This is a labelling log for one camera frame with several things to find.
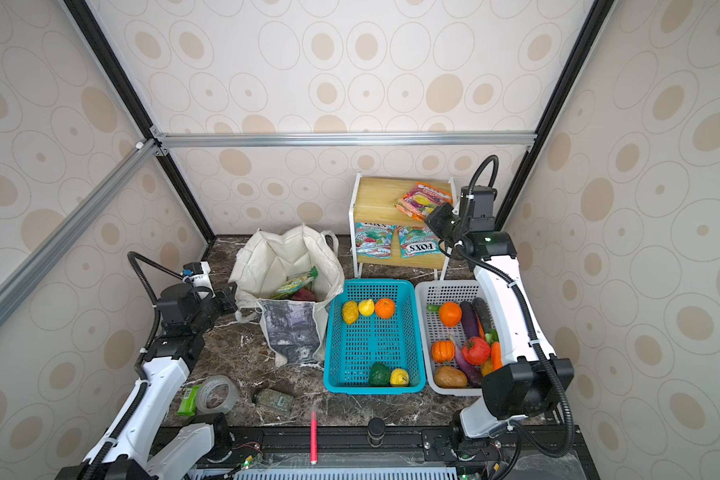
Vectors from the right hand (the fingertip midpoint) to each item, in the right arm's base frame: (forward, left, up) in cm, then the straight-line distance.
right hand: (426, 212), depth 76 cm
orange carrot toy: (-27, -19, -28) cm, 43 cm away
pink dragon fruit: (-6, +35, -27) cm, 45 cm away
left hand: (-11, +49, -12) cm, 51 cm away
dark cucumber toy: (-11, -20, -31) cm, 38 cm away
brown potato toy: (-31, -6, -31) cm, 44 cm away
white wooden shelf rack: (+2, +10, -5) cm, 11 cm away
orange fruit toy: (-9, +10, -31) cm, 34 cm away
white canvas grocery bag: (-1, +45, -17) cm, 48 cm away
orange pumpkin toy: (-24, -6, -30) cm, 39 cm away
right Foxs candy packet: (+8, 0, -18) cm, 20 cm away
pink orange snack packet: (+5, 0, 0) cm, 5 cm away
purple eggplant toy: (-13, -16, -33) cm, 39 cm away
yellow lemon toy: (-9, +16, -31) cm, 36 cm away
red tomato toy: (-25, -14, -28) cm, 40 cm away
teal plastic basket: (-19, +14, -36) cm, 43 cm away
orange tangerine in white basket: (-12, -10, -30) cm, 34 cm away
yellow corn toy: (-10, +21, -31) cm, 39 cm away
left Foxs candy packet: (+7, +13, -17) cm, 23 cm away
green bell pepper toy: (-30, +12, -30) cm, 45 cm away
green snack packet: (-5, +38, -24) cm, 45 cm away
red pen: (-44, +29, -35) cm, 63 cm away
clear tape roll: (-32, +59, -32) cm, 74 cm away
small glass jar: (-36, +40, -32) cm, 63 cm away
